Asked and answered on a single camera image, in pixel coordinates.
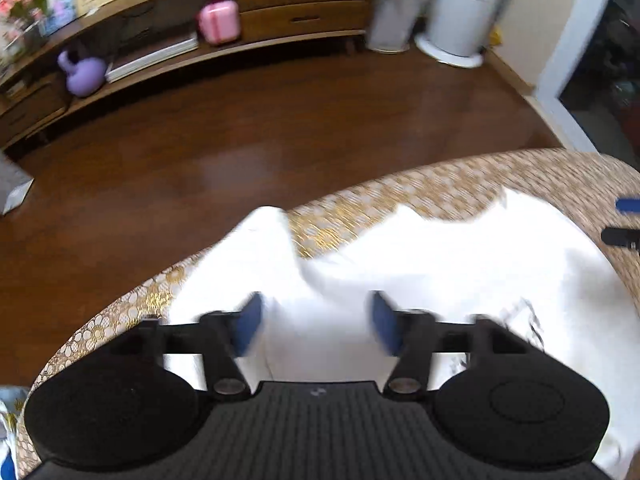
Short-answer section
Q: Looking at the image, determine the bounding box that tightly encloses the long wooden tv cabinet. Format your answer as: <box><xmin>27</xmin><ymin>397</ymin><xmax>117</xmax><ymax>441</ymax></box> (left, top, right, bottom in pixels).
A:
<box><xmin>1</xmin><ymin>0</ymin><xmax>371</xmax><ymax>150</ymax></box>

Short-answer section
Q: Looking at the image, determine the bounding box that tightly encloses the white printed t-shirt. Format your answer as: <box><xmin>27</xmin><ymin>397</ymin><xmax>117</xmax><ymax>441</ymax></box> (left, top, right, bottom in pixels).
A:
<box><xmin>166</xmin><ymin>189</ymin><xmax>639</xmax><ymax>479</ymax></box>

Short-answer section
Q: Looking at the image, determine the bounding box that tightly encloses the pink flower bouquet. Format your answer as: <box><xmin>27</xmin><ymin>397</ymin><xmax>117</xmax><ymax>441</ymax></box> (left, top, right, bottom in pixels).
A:
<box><xmin>1</xmin><ymin>0</ymin><xmax>49</xmax><ymax>63</ymax></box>

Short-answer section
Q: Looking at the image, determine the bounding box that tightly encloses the purple kettlebell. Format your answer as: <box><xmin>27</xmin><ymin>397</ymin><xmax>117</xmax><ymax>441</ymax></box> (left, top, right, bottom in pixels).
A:
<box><xmin>58</xmin><ymin>50</ymin><xmax>107</xmax><ymax>98</ymax></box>

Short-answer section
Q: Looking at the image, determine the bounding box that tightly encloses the gold floral lace tablecloth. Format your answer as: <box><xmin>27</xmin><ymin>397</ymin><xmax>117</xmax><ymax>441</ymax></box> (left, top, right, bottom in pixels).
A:
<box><xmin>14</xmin><ymin>146</ymin><xmax>640</xmax><ymax>480</ymax></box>

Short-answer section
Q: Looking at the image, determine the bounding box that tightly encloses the potted plant white pot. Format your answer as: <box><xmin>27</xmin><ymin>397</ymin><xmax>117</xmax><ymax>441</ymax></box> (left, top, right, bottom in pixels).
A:
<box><xmin>364</xmin><ymin>0</ymin><xmax>442</xmax><ymax>56</ymax></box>

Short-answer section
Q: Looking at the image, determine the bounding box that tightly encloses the white tower air purifier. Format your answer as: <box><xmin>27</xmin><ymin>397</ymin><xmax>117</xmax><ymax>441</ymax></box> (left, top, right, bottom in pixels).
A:
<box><xmin>414</xmin><ymin>0</ymin><xmax>501</xmax><ymax>68</ymax></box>

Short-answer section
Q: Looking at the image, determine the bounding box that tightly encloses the white flat box on shelf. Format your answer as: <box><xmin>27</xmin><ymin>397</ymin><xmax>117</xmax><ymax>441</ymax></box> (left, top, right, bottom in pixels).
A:
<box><xmin>105</xmin><ymin>32</ymin><xmax>198</xmax><ymax>84</ymax></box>

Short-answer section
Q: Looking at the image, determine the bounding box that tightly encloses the pink lunch box case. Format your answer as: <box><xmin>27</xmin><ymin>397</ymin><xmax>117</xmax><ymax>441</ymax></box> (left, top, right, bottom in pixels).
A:
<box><xmin>198</xmin><ymin>0</ymin><xmax>241</xmax><ymax>46</ymax></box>

